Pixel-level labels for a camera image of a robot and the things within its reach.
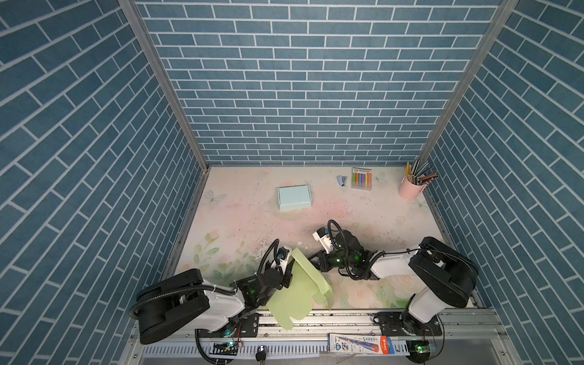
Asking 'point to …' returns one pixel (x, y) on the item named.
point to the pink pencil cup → (408, 192)
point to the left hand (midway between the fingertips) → (293, 260)
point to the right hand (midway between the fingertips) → (304, 260)
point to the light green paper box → (295, 299)
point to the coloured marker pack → (361, 179)
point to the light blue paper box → (293, 197)
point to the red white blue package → (361, 344)
